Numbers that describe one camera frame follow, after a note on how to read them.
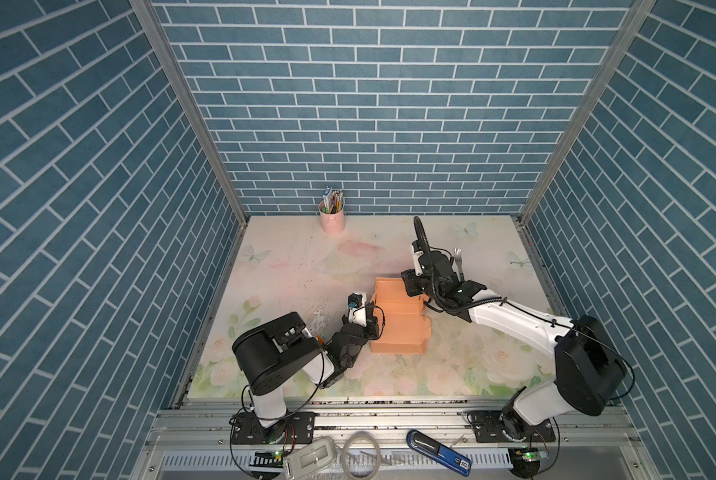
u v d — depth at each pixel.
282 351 0.50
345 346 0.67
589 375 0.44
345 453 0.69
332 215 1.08
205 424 0.76
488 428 0.73
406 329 0.92
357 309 0.74
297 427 0.74
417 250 0.77
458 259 1.08
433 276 0.64
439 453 0.67
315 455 0.68
